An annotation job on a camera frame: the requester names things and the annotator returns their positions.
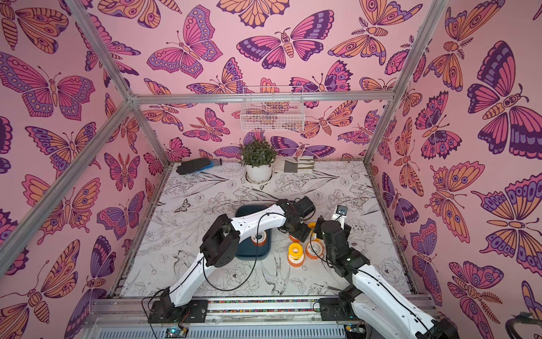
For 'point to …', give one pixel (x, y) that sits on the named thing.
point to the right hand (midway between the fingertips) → (325, 219)
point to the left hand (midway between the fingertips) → (302, 233)
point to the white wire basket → (276, 116)
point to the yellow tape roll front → (295, 251)
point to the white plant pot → (259, 174)
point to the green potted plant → (257, 155)
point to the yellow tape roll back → (312, 225)
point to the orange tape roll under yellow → (296, 263)
